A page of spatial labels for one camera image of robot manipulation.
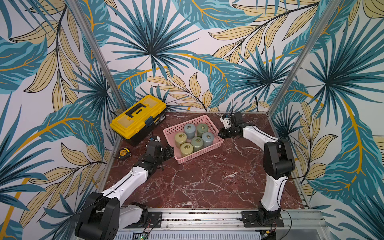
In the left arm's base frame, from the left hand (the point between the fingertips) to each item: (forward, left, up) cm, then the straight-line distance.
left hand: (170, 151), depth 87 cm
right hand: (+16, -31, -3) cm, 36 cm away
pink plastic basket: (+18, +2, -7) cm, 20 cm away
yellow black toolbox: (+18, +20, +7) cm, 28 cm away
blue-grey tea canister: (+11, -23, -2) cm, 25 cm away
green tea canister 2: (+7, -16, -2) cm, 18 cm away
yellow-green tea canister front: (+3, -9, -2) cm, 10 cm away
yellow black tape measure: (+1, +29, -7) cm, 30 cm away
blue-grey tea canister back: (+17, -11, -2) cm, 21 cm away
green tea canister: (+19, -19, -2) cm, 27 cm away
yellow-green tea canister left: (+11, -5, -1) cm, 12 cm away
